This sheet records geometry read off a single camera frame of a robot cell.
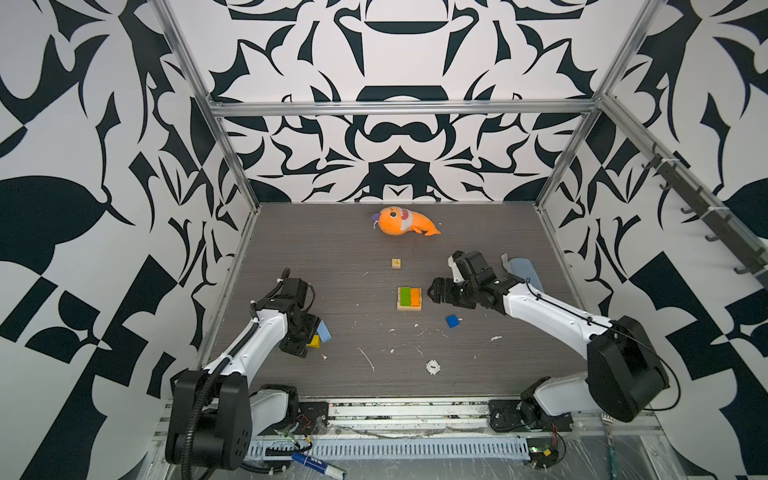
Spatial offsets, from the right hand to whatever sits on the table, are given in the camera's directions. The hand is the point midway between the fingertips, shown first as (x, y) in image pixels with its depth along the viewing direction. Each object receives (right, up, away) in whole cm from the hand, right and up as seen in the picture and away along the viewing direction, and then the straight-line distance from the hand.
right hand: (438, 292), depth 86 cm
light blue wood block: (-33, -12, +1) cm, 35 cm away
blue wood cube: (+5, -10, +5) cm, 12 cm away
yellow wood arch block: (-34, -14, -2) cm, 37 cm away
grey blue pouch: (+30, +5, +14) cm, 34 cm away
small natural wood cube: (-11, +7, +15) cm, 20 cm away
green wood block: (-9, -3, +7) cm, 12 cm away
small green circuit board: (+22, -35, -15) cm, 44 cm away
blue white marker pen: (-30, -35, -19) cm, 50 cm away
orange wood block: (-6, -3, +7) cm, 10 cm away
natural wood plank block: (-11, -6, +5) cm, 13 cm away
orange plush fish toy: (-12, +21, +18) cm, 31 cm away
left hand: (-35, -10, -1) cm, 37 cm away
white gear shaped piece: (-2, -20, -4) cm, 20 cm away
